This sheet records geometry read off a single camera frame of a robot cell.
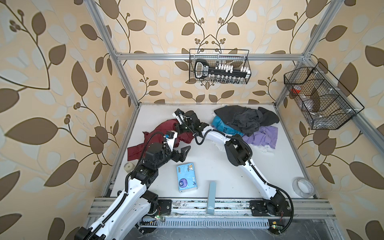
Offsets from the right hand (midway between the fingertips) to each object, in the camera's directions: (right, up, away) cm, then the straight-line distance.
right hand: (169, 128), depth 96 cm
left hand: (+11, -6, -21) cm, 24 cm away
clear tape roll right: (+76, -31, -16) cm, 83 cm away
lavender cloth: (+63, -4, +1) cm, 63 cm away
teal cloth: (+32, +4, +6) cm, 33 cm away
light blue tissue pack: (+13, -25, -17) cm, 33 cm away
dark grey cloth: (+47, +6, -4) cm, 48 cm away
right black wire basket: (+82, +15, -21) cm, 86 cm away
